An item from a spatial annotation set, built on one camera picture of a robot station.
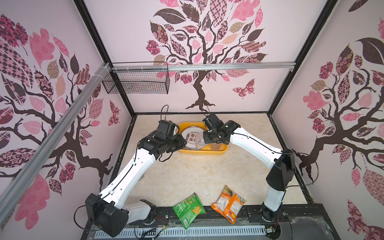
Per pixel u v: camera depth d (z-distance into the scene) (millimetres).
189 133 1037
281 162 462
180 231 698
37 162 478
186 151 952
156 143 511
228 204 740
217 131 600
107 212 368
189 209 723
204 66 924
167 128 553
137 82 1051
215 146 945
